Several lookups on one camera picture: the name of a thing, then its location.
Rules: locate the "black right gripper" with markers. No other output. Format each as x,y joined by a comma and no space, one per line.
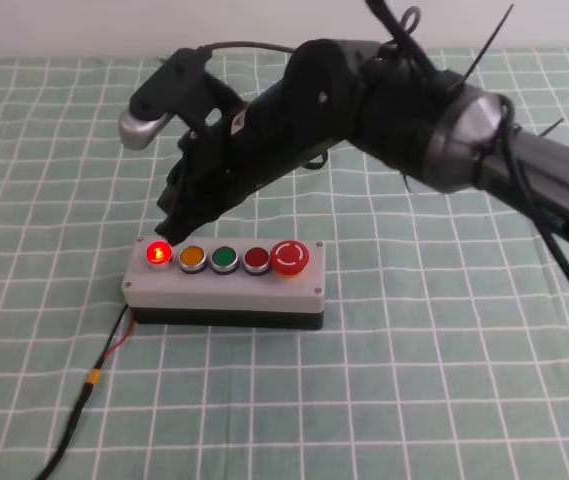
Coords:
249,148

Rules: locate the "grey black button switch box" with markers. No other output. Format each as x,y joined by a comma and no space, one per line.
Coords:
230,282

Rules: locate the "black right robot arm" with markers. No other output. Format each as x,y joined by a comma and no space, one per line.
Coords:
434,128

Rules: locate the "cyan checkered tablecloth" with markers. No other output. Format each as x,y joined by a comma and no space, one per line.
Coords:
444,352

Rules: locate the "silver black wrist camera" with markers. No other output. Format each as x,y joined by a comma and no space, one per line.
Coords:
180,87

